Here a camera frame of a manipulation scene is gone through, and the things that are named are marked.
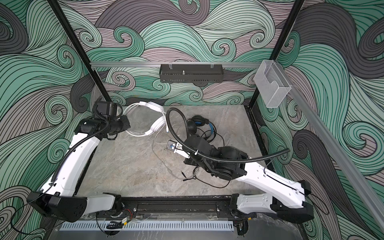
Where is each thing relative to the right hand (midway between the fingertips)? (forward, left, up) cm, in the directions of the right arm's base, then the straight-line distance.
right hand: (187, 142), depth 61 cm
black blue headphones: (+32, -5, -25) cm, 41 cm away
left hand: (+15, +31, -4) cm, 34 cm away
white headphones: (+10, +14, 0) cm, 17 cm away
